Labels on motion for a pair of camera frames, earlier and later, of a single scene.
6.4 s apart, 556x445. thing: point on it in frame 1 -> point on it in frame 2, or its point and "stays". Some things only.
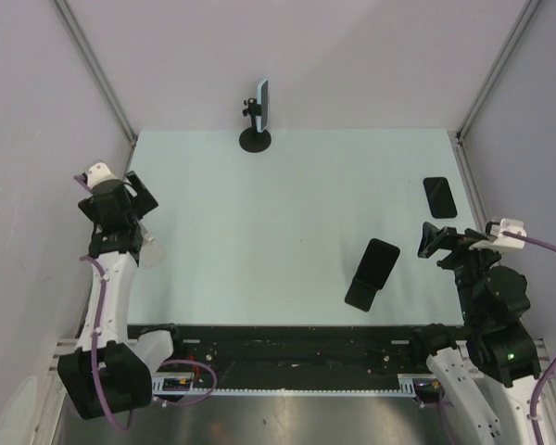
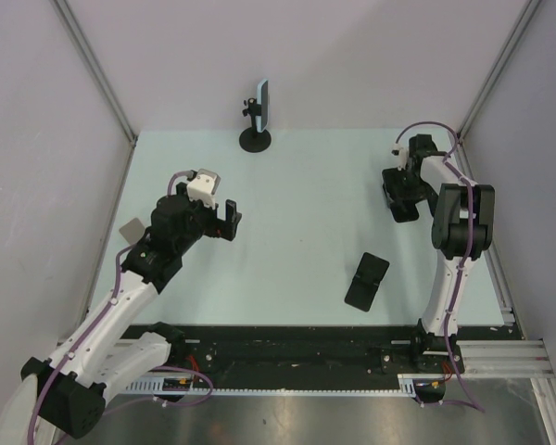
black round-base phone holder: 251,140 stays
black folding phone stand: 360,294 stays
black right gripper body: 466,263 -> 416,186
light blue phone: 263,98 stays
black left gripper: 144,202 -> 226,229
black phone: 378,263 -> 404,209
